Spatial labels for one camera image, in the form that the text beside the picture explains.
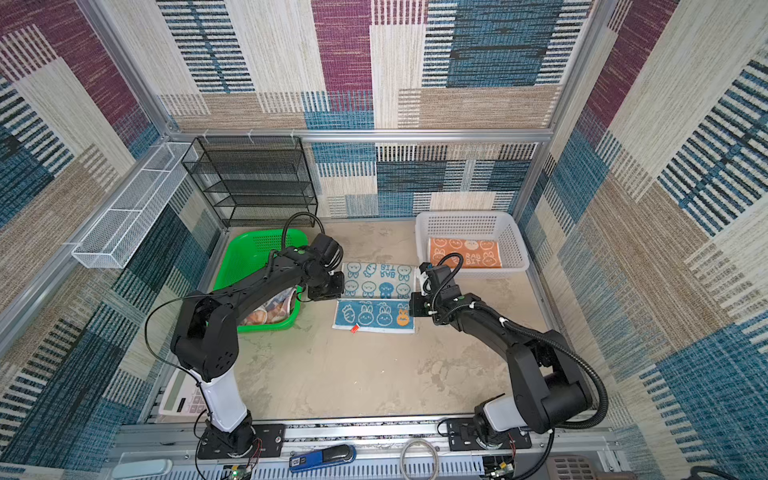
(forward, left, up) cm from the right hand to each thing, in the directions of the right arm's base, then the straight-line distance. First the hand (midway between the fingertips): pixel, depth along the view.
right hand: (413, 306), depth 90 cm
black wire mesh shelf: (+46, +54, +12) cm, 72 cm away
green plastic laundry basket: (+24, +58, -2) cm, 63 cm away
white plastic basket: (+32, -34, 0) cm, 46 cm away
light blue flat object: (-37, +65, -5) cm, 75 cm away
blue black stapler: (-36, +22, -2) cm, 42 cm away
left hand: (+4, +21, +3) cm, 22 cm away
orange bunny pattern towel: (+23, -25, -5) cm, 34 cm away
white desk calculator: (-23, +61, -3) cm, 65 cm away
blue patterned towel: (+6, +11, -5) cm, 13 cm away
